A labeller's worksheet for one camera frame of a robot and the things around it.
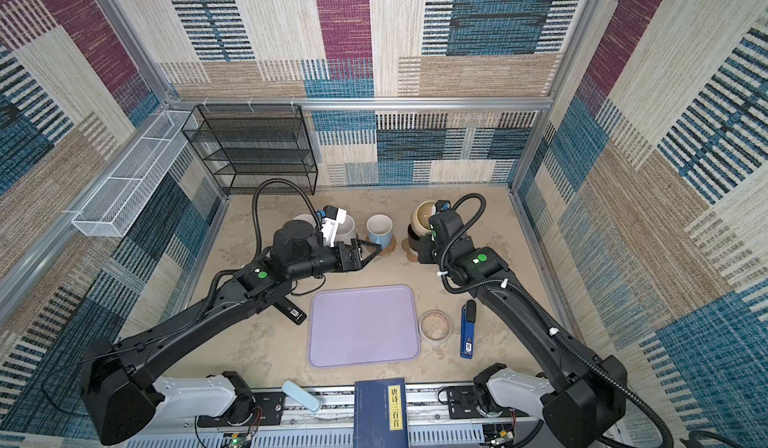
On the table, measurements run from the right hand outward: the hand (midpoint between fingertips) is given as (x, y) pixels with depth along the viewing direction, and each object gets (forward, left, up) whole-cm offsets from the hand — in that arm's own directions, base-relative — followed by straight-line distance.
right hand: (429, 245), depth 78 cm
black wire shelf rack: (+46, +60, -1) cm, 76 cm away
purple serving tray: (-14, +19, -19) cm, 30 cm away
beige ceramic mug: (+4, +3, +6) cm, 8 cm away
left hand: (-5, +14, +8) cm, 16 cm away
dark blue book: (-34, +14, -19) cm, 42 cm away
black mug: (+9, +3, -9) cm, 13 cm away
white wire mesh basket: (+4, +75, +13) cm, 76 cm away
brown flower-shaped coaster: (+10, +3, -19) cm, 22 cm away
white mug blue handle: (+16, +13, -13) cm, 24 cm away
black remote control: (-9, +38, -16) cm, 43 cm away
